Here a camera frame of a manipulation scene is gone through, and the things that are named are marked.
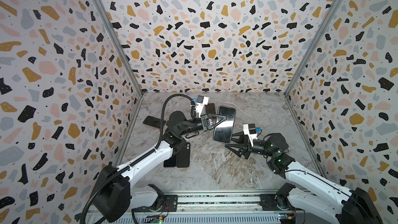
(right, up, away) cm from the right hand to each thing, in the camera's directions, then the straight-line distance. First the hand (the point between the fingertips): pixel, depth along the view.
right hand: (226, 140), depth 64 cm
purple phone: (-28, -17, +22) cm, 39 cm away
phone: (-1, +4, -1) cm, 4 cm away
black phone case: (-22, -15, +25) cm, 37 cm away
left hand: (-1, +9, -4) cm, 10 cm away
